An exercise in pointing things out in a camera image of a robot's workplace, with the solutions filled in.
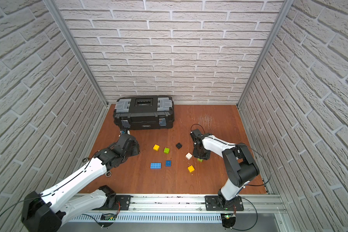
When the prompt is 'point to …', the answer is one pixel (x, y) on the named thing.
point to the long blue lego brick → (155, 166)
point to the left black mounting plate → (123, 203)
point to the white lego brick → (189, 155)
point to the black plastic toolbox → (144, 112)
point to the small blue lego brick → (168, 163)
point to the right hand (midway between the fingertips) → (201, 156)
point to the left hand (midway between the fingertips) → (137, 144)
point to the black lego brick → (179, 145)
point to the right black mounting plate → (211, 204)
